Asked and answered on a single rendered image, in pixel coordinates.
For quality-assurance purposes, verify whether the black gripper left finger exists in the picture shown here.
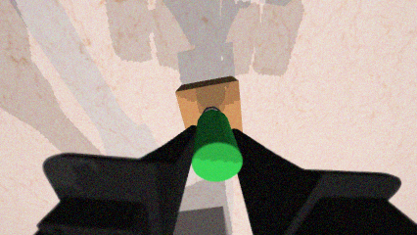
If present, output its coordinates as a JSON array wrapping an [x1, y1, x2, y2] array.
[[42, 125, 197, 235]]

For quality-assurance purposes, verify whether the green cylinder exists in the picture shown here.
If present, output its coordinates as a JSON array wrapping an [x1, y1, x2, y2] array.
[[192, 111, 243, 182]]

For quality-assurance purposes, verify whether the tan wooden block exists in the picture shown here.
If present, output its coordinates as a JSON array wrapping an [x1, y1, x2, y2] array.
[[175, 75, 243, 132]]

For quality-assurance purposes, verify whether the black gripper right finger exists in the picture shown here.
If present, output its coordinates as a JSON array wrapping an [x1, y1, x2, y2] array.
[[232, 128, 401, 235]]

